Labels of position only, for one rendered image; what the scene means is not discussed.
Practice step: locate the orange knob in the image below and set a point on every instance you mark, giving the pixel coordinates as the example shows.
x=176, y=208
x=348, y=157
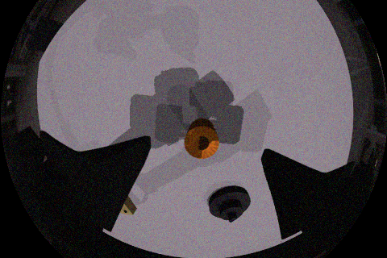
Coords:
x=201, y=140

